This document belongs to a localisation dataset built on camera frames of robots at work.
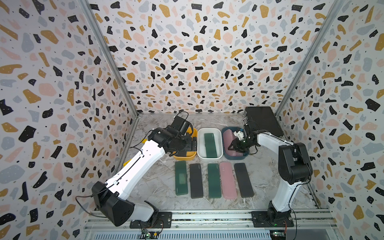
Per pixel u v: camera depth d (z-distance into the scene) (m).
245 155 0.94
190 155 0.96
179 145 0.66
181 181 0.86
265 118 1.18
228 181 0.86
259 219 0.74
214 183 0.86
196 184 0.84
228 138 1.02
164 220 0.73
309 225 0.73
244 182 0.86
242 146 0.86
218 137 1.04
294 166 0.51
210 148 1.00
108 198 0.38
